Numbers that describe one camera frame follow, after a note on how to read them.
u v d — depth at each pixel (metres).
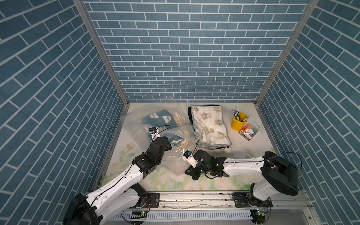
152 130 0.68
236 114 0.93
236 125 0.99
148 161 0.58
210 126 0.96
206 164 0.64
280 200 0.75
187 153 0.74
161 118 1.02
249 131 0.99
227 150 0.91
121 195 0.57
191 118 1.02
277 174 0.44
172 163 0.87
